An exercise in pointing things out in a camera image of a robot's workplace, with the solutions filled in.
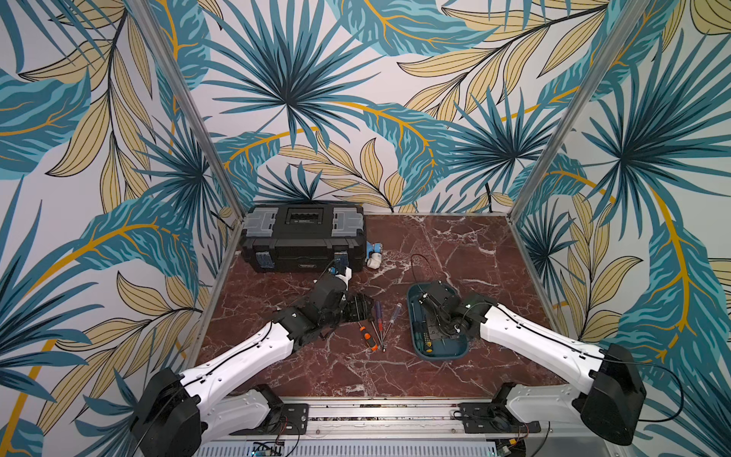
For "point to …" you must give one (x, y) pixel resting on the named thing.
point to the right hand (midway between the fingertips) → (435, 326)
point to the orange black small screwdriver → (371, 343)
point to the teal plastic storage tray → (428, 343)
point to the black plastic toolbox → (302, 238)
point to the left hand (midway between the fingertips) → (366, 307)
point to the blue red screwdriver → (379, 319)
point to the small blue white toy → (374, 254)
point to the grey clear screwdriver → (399, 307)
